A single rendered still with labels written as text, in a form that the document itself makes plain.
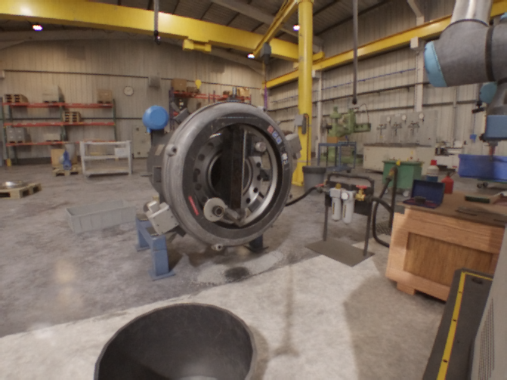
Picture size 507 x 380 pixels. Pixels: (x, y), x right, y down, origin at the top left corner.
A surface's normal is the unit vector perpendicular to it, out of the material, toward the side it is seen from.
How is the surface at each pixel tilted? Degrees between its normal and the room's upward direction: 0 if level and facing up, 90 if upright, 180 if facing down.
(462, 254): 90
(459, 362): 0
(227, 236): 90
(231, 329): 87
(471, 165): 90
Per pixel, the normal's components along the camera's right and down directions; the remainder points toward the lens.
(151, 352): 0.72, 0.07
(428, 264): -0.81, 0.11
